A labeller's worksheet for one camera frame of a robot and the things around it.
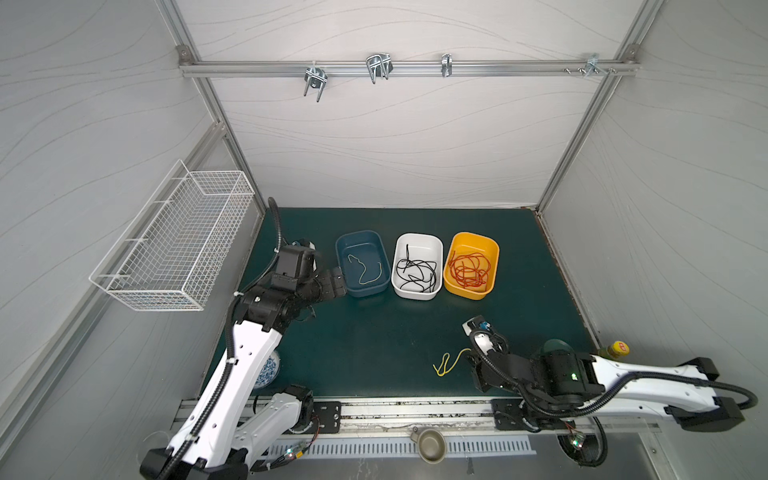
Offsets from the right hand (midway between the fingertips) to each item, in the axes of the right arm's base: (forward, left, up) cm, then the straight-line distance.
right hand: (467, 348), depth 71 cm
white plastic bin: (+41, +10, -13) cm, 44 cm away
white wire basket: (+10, +70, +18) cm, 73 cm away
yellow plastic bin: (+42, -6, -12) cm, 44 cm away
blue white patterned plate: (-5, +51, -12) cm, 53 cm away
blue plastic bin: (+34, +30, -13) cm, 48 cm away
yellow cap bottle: (0, -34, +3) cm, 34 cm away
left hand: (+13, +34, +9) cm, 37 cm away
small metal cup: (-19, +8, -13) cm, 24 cm away
